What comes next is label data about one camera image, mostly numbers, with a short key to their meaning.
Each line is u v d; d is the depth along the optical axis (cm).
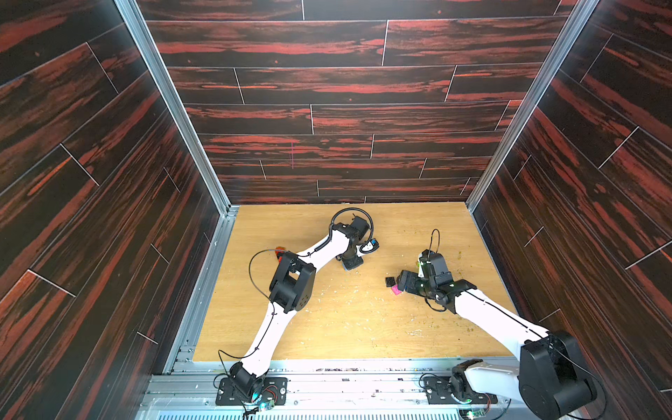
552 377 41
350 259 91
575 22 68
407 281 80
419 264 70
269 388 73
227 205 123
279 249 105
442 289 63
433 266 67
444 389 74
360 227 84
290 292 62
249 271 59
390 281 94
